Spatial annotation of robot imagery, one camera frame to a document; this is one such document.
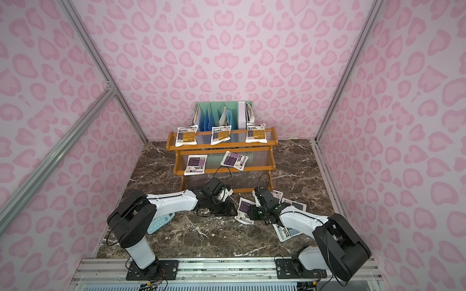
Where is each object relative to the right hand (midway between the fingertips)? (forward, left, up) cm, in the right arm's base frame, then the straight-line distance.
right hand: (249, 212), depth 88 cm
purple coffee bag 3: (0, +3, +1) cm, 3 cm away
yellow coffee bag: (+22, +28, +30) cm, 47 cm away
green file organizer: (+45, +7, +24) cm, 52 cm away
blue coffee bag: (+3, -24, +2) cm, 24 cm away
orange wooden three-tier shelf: (+16, +1, +15) cm, 22 cm away
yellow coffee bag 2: (+23, +13, +30) cm, 40 cm away
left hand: (-1, +7, +3) cm, 7 cm away
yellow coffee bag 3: (+25, -3, +29) cm, 38 cm away
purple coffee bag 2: (+20, +7, +15) cm, 26 cm away
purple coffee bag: (+17, +26, +15) cm, 35 cm away
